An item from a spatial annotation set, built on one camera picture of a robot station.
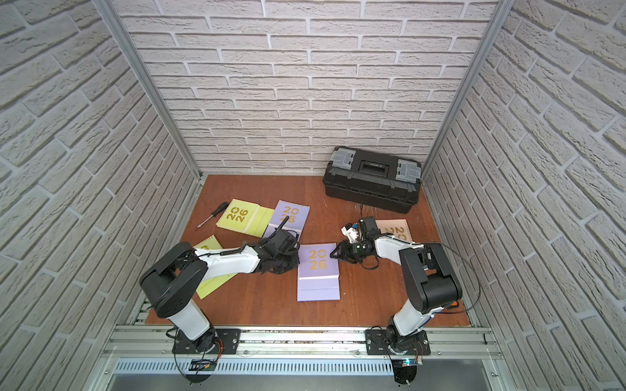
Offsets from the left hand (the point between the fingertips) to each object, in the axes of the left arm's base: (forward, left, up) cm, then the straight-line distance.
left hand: (304, 259), depth 90 cm
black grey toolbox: (+29, -29, +16) cm, 44 cm away
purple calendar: (+22, +4, -1) cm, 22 cm away
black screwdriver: (+23, +39, -1) cm, 45 cm away
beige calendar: (+14, -39, +1) cm, 42 cm away
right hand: (+1, -13, +1) cm, 13 cm away
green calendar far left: (+19, +25, 0) cm, 32 cm away
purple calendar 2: (-7, -5, 0) cm, 9 cm away
